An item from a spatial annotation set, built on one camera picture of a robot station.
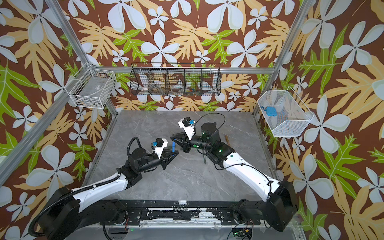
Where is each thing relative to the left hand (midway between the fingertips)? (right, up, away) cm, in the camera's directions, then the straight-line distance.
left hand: (176, 149), depth 74 cm
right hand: (-1, +5, -7) cm, 9 cm away
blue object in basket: (+54, +21, +12) cm, 59 cm away
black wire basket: (-6, +43, +24) cm, 50 cm away
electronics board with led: (+33, -41, -1) cm, 53 cm away
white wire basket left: (-50, +33, +12) cm, 61 cm away
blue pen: (-1, +2, -5) cm, 5 cm away
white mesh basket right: (+62, +17, +4) cm, 64 cm away
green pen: (+16, -10, +22) cm, 29 cm away
